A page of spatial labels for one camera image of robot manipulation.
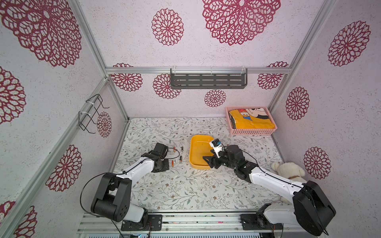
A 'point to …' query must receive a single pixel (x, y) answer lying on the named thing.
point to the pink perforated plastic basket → (250, 132)
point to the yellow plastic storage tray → (199, 147)
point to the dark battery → (182, 147)
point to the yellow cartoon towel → (250, 118)
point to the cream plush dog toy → (290, 170)
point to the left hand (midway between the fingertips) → (164, 167)
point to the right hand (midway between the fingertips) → (207, 152)
